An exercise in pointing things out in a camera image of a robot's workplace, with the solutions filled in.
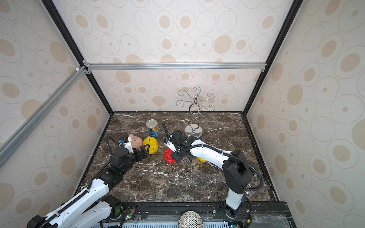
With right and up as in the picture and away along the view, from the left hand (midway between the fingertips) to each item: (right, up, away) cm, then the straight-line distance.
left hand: (148, 146), depth 80 cm
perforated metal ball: (+24, -36, -9) cm, 44 cm away
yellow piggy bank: (+1, 0, +10) cm, 10 cm away
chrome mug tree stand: (+28, +8, +26) cm, 39 cm away
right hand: (+19, -5, +8) cm, 21 cm away
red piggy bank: (+12, -9, +6) cm, 16 cm away
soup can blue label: (-2, +11, +18) cm, 21 cm away
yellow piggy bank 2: (+31, -10, +8) cm, 34 cm away
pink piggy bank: (-11, +1, +12) cm, 16 cm away
